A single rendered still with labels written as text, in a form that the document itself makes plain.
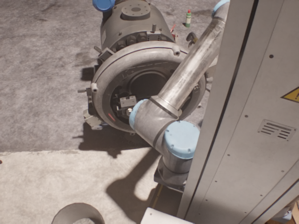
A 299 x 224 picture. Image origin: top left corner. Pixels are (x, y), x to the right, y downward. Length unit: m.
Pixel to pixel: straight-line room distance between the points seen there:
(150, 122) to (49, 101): 1.72
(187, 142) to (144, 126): 0.20
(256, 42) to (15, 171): 2.08
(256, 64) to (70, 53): 2.86
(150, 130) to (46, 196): 1.23
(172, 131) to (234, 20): 0.63
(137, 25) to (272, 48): 1.41
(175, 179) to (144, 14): 1.18
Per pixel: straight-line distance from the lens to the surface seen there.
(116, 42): 1.75
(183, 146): 0.96
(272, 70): 0.50
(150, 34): 1.46
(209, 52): 1.11
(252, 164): 0.73
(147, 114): 1.06
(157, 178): 1.19
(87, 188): 2.00
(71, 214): 1.67
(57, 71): 2.97
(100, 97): 1.54
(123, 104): 1.54
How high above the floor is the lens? 1.78
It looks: 49 degrees down
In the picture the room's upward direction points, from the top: straight up
